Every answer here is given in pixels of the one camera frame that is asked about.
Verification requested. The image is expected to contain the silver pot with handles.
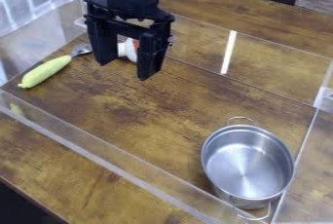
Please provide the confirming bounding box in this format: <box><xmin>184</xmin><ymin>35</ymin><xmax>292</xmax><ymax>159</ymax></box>
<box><xmin>200</xmin><ymin>116</ymin><xmax>295</xmax><ymax>221</ymax></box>

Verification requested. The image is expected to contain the green handled metal spoon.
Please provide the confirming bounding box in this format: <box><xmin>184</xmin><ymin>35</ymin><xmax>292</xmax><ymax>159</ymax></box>
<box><xmin>18</xmin><ymin>43</ymin><xmax>92</xmax><ymax>89</ymax></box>

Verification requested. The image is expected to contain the clear acrylic front barrier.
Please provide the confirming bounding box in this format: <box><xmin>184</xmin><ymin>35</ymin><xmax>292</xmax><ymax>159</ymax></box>
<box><xmin>0</xmin><ymin>89</ymin><xmax>266</xmax><ymax>224</ymax></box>

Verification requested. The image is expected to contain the clear acrylic triangular bracket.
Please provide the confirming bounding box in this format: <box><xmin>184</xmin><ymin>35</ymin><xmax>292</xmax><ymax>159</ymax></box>
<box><xmin>73</xmin><ymin>0</ymin><xmax>87</xmax><ymax>29</ymax></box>

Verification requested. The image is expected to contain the clear acrylic right barrier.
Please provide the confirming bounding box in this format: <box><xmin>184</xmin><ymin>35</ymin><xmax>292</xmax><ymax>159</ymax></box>
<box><xmin>271</xmin><ymin>61</ymin><xmax>333</xmax><ymax>224</ymax></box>

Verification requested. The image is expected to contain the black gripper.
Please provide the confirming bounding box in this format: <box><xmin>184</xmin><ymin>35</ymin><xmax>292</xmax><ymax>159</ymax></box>
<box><xmin>83</xmin><ymin>0</ymin><xmax>173</xmax><ymax>81</ymax></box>

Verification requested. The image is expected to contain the clear acrylic barrier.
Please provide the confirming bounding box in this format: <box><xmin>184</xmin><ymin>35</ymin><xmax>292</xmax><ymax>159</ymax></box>
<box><xmin>0</xmin><ymin>89</ymin><xmax>266</xmax><ymax>224</ymax></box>
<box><xmin>271</xmin><ymin>61</ymin><xmax>333</xmax><ymax>224</ymax></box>

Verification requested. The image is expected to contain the red and white toy mushroom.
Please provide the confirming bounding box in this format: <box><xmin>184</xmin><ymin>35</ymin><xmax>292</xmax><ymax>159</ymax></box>
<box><xmin>117</xmin><ymin>38</ymin><xmax>139</xmax><ymax>62</ymax></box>

